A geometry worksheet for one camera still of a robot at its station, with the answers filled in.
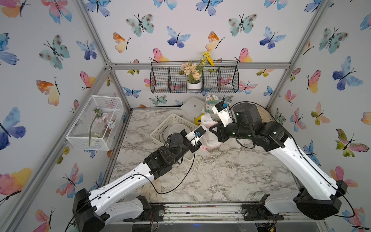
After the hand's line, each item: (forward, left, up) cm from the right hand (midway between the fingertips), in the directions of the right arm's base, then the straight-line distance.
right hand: (211, 127), depth 62 cm
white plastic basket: (+33, +24, -34) cm, 53 cm away
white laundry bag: (+23, +27, -35) cm, 49 cm away
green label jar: (+24, -1, -7) cm, 25 cm away
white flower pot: (+37, +8, -7) cm, 39 cm away
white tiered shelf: (+35, +9, -22) cm, 42 cm away
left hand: (+2, +5, -3) cm, 6 cm away
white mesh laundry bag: (-3, +1, -4) cm, 5 cm away
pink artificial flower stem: (+9, +57, -6) cm, 58 cm away
